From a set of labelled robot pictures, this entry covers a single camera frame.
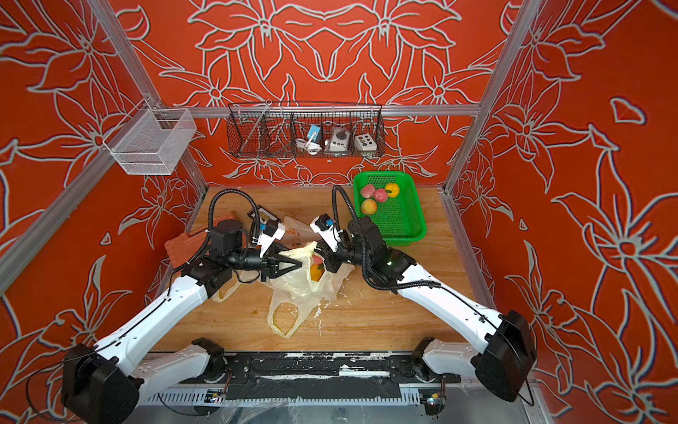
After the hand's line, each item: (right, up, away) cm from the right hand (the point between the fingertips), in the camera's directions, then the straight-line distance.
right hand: (307, 245), depth 69 cm
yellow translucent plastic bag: (-4, -15, +5) cm, 16 cm away
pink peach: (+2, -5, +6) cm, 8 cm away
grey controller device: (+9, +34, +22) cm, 42 cm away
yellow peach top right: (+32, +18, +43) cm, 57 cm away
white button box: (+18, +35, +26) cm, 47 cm away
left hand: (-2, -4, -1) cm, 4 cm away
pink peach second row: (+27, +16, +41) cm, 51 cm away
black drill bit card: (-21, +7, +39) cm, 45 cm away
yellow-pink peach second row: (+22, +11, +38) cm, 45 cm away
